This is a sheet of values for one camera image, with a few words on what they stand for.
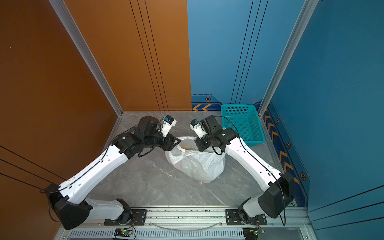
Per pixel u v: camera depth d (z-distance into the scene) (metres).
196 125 0.67
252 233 0.71
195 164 0.80
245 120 1.16
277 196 0.39
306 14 0.71
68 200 0.39
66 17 0.72
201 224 0.72
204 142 0.65
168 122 0.62
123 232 0.71
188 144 0.72
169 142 0.62
